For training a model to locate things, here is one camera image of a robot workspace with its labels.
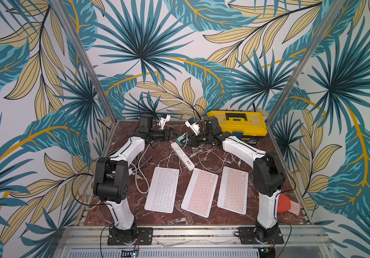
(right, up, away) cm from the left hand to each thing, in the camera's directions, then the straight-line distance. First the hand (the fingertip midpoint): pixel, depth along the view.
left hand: (179, 135), depth 84 cm
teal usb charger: (+1, -2, -1) cm, 2 cm away
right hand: (+2, -2, +2) cm, 4 cm away
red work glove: (+55, -36, -1) cm, 65 cm away
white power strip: (+2, -13, +13) cm, 19 cm away
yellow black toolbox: (+41, +5, +11) cm, 42 cm away
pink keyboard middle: (+11, -31, +3) cm, 33 cm away
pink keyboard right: (+30, -30, +3) cm, 42 cm away
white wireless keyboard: (-9, -31, +1) cm, 32 cm away
